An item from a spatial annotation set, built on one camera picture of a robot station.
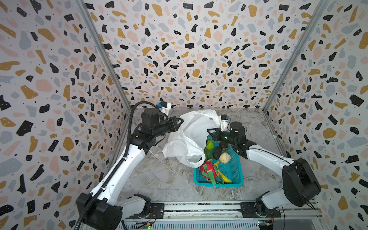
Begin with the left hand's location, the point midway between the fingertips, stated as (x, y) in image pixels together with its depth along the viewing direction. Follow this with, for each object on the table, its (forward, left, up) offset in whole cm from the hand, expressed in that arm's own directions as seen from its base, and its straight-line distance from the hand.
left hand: (184, 118), depth 69 cm
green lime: (+2, -16, -29) cm, 33 cm away
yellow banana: (-19, -23, -33) cm, 45 cm away
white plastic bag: (-12, -1, -4) cm, 13 cm away
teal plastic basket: (-14, -28, -33) cm, 45 cm away
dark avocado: (-2, -20, -31) cm, 37 cm away
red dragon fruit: (-17, -14, -25) cm, 33 cm away
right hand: (+3, -12, -13) cm, 17 cm away
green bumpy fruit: (-5, -14, -29) cm, 33 cm away
